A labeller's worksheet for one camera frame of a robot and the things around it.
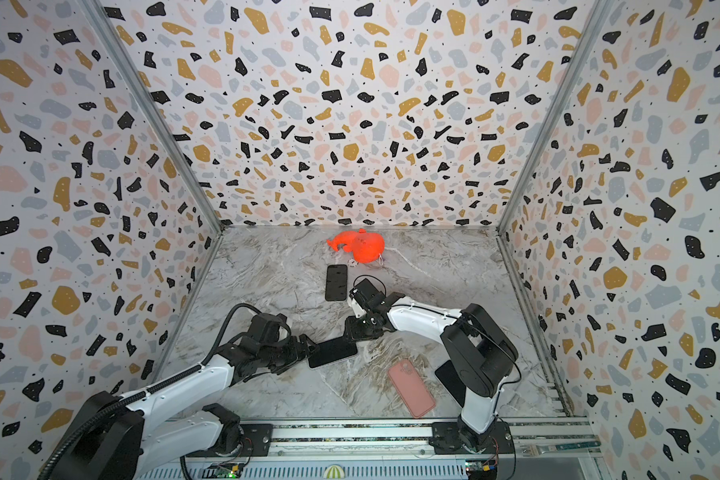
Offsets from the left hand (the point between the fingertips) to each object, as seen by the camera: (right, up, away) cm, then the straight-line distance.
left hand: (312, 350), depth 84 cm
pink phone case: (+29, -12, -2) cm, 31 cm away
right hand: (+8, +4, +3) cm, 9 cm away
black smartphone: (+5, -2, +5) cm, 7 cm away
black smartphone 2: (+39, -8, 0) cm, 39 cm away
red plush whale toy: (+14, +29, +24) cm, 40 cm away
